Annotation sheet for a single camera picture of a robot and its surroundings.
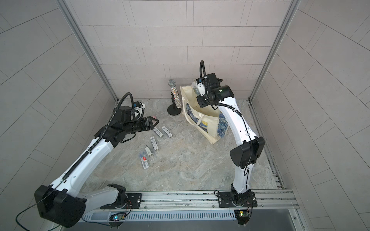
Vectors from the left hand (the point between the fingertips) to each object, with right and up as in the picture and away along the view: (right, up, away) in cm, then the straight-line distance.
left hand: (157, 120), depth 76 cm
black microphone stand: (+3, +6, +33) cm, 34 cm away
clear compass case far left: (-3, -10, +18) cm, 21 cm away
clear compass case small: (-8, -20, +11) cm, 24 cm away
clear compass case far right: (+2, -9, +21) cm, 23 cm away
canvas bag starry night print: (+29, -2, +4) cm, 29 cm away
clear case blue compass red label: (-10, -24, +8) cm, 27 cm away
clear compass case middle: (-6, -16, +15) cm, 23 cm away
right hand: (+24, +12, +5) cm, 27 cm away
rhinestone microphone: (+6, +22, +13) cm, 26 cm away
